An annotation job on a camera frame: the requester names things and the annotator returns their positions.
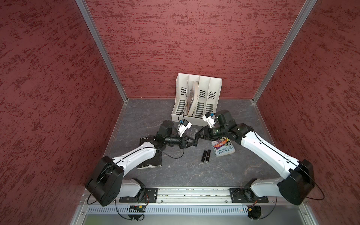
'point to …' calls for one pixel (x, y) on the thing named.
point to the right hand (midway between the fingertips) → (196, 139)
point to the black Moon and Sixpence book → (155, 161)
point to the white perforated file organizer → (209, 89)
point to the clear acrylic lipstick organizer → (191, 132)
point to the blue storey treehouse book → (223, 146)
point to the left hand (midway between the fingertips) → (195, 144)
